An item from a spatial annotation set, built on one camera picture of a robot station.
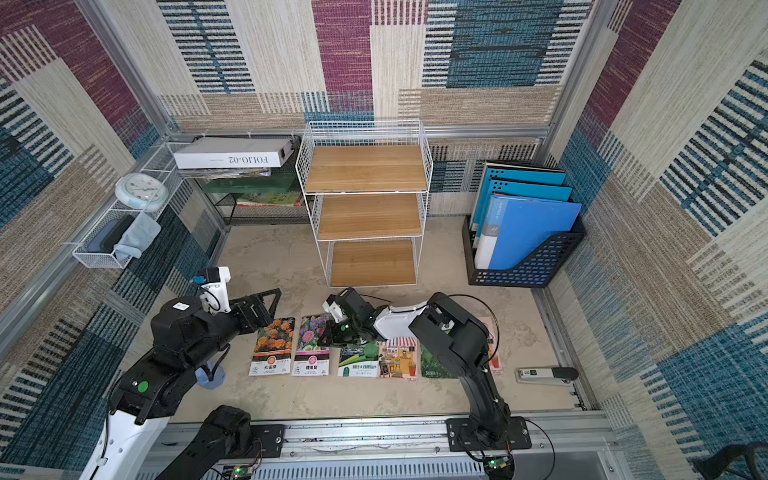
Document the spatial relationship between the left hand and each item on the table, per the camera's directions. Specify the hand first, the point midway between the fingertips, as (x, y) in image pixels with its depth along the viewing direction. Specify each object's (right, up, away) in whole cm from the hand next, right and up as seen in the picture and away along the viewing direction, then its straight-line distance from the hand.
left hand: (266, 293), depth 67 cm
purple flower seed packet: (+5, -20, +19) cm, 28 cm away
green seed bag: (+39, -23, +18) cm, 49 cm away
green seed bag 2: (+18, -22, +20) cm, 35 cm away
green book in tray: (-12, +33, +37) cm, 51 cm away
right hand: (+6, -17, +20) cm, 27 cm away
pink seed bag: (+30, -21, +20) cm, 42 cm away
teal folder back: (+65, +32, +26) cm, 77 cm away
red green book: (-11, +26, +33) cm, 44 cm away
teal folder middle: (+67, +27, +24) cm, 76 cm away
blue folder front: (+61, +17, +19) cm, 66 cm away
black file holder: (+72, +3, +27) cm, 77 cm away
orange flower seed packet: (-7, -19, +22) cm, 30 cm away
